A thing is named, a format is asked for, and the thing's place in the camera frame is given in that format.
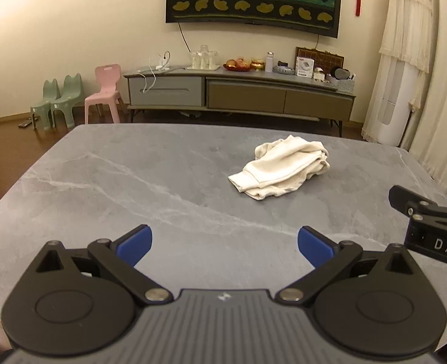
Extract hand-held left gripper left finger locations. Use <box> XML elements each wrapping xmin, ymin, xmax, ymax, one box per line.
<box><xmin>36</xmin><ymin>224</ymin><xmax>173</xmax><ymax>306</ymax></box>

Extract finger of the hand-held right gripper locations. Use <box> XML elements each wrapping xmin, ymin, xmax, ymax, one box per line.
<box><xmin>388</xmin><ymin>185</ymin><xmax>447</xmax><ymax>222</ymax></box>

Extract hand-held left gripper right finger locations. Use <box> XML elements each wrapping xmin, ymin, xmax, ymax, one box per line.
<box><xmin>276</xmin><ymin>226</ymin><xmax>416</xmax><ymax>308</ymax></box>

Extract cream pants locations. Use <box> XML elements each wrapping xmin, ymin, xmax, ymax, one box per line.
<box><xmin>228</xmin><ymin>135</ymin><xmax>330</xmax><ymax>200</ymax></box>

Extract grey storage basket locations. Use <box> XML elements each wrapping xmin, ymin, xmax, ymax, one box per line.
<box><xmin>334</xmin><ymin>77</ymin><xmax>356</xmax><ymax>93</ymax></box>

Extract pink plastic chair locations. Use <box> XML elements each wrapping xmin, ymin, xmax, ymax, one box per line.
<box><xmin>84</xmin><ymin>64</ymin><xmax>122</xmax><ymax>124</ymax></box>

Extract green plastic chair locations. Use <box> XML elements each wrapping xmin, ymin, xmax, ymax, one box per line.
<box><xmin>30</xmin><ymin>79</ymin><xmax>62</xmax><ymax>130</ymax></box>
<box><xmin>51</xmin><ymin>73</ymin><xmax>86</xmax><ymax>130</ymax></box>

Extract grey television cabinet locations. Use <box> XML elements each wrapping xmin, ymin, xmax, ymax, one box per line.
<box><xmin>123</xmin><ymin>64</ymin><xmax>357</xmax><ymax>137</ymax></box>

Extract white carton box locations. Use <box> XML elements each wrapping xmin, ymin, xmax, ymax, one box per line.
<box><xmin>295</xmin><ymin>56</ymin><xmax>315</xmax><ymax>78</ymax></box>

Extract wooden chess board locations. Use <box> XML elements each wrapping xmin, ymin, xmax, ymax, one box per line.
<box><xmin>295</xmin><ymin>46</ymin><xmax>345</xmax><ymax>72</ymax></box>

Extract tray of glass cups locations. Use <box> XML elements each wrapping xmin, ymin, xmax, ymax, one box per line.
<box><xmin>186</xmin><ymin>45</ymin><xmax>221</xmax><ymax>71</ymax></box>

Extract plate of fruit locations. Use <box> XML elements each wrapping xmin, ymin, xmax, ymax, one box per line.
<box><xmin>223</xmin><ymin>58</ymin><xmax>251</xmax><ymax>72</ymax></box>

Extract white power strip with cable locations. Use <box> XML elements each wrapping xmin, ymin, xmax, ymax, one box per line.
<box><xmin>138</xmin><ymin>51</ymin><xmax>173</xmax><ymax>93</ymax></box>

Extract black television cable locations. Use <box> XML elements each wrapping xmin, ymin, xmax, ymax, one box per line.
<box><xmin>178</xmin><ymin>22</ymin><xmax>192</xmax><ymax>52</ymax></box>

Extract wall television with patterned cover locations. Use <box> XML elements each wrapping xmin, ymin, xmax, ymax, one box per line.
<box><xmin>165</xmin><ymin>0</ymin><xmax>343</xmax><ymax>39</ymax></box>

